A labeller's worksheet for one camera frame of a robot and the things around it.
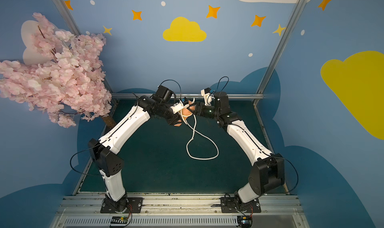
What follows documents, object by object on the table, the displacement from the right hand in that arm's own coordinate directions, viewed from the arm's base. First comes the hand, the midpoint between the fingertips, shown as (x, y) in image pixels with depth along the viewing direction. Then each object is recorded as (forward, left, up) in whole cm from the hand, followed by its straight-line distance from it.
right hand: (192, 106), depth 78 cm
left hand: (-2, +7, -5) cm, 9 cm away
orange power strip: (-4, +3, 0) cm, 5 cm away
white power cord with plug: (-9, -1, -16) cm, 18 cm away
